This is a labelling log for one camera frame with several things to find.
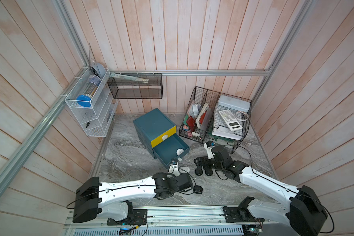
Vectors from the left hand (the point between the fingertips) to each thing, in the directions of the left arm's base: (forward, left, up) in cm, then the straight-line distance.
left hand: (175, 181), depth 76 cm
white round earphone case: (+19, -2, 0) cm, 19 cm away
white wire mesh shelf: (+26, +43, +19) cm, 54 cm away
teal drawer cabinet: (+22, +10, +13) cm, 28 cm away
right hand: (+13, -14, 0) cm, 19 cm away
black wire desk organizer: (+44, -25, +4) cm, 51 cm away
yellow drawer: (+22, +7, +11) cm, 25 cm away
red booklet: (+44, -12, -3) cm, 45 cm away
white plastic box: (+47, -41, +14) cm, 64 cm away
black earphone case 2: (-2, -13, -7) cm, 15 cm away
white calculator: (+33, -33, +13) cm, 49 cm away
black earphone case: (+9, -14, -8) cm, 18 cm away
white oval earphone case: (+10, -6, -7) cm, 13 cm away
